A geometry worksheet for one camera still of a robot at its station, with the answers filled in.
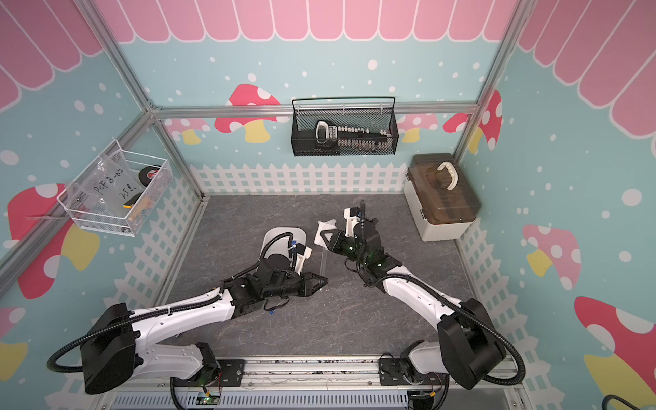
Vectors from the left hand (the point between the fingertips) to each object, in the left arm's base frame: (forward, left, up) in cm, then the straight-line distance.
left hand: (326, 286), depth 75 cm
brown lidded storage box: (+39, -45, -4) cm, 60 cm away
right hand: (+14, +2, +7) cm, 16 cm away
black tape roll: (+28, +57, +18) cm, 66 cm away
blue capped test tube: (+7, +1, +3) cm, 7 cm away
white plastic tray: (+26, +21, -19) cm, 39 cm away
